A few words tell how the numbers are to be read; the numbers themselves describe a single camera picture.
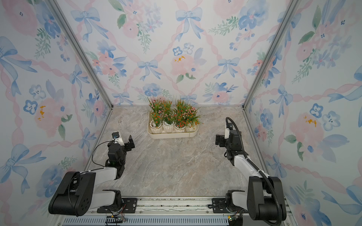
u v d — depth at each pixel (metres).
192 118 0.93
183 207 0.75
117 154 0.68
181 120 0.92
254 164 0.52
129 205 0.74
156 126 0.98
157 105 0.98
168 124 1.00
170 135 1.01
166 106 0.99
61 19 0.72
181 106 1.05
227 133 0.80
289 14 0.71
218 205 0.73
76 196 0.42
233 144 0.68
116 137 0.75
